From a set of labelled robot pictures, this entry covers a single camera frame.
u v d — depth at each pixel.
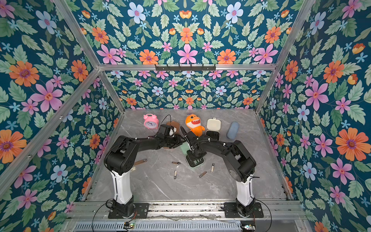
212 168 0.88
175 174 0.86
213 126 1.08
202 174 0.86
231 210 0.73
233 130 1.04
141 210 0.73
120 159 0.54
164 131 0.81
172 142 0.86
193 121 1.01
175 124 1.09
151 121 1.03
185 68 0.92
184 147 0.97
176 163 0.91
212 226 0.77
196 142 0.67
